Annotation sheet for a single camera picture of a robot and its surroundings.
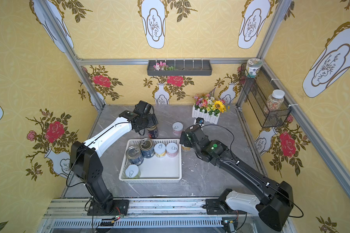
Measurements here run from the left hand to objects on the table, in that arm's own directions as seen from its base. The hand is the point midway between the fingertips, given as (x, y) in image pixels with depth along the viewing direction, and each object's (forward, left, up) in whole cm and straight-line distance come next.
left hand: (145, 121), depth 89 cm
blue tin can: (-19, +5, -6) cm, 21 cm away
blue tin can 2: (-14, -1, -7) cm, 15 cm away
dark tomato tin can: (-2, -4, -9) cm, 10 cm away
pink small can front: (-14, -16, -11) cm, 24 cm away
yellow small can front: (-12, -25, -13) cm, 31 cm away
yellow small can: (-14, -9, -11) cm, 20 cm away
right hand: (-13, -27, +5) cm, 30 cm away
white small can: (-27, +6, -10) cm, 29 cm away
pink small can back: (+3, -20, -11) cm, 23 cm away
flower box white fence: (+12, -40, -1) cm, 42 cm away
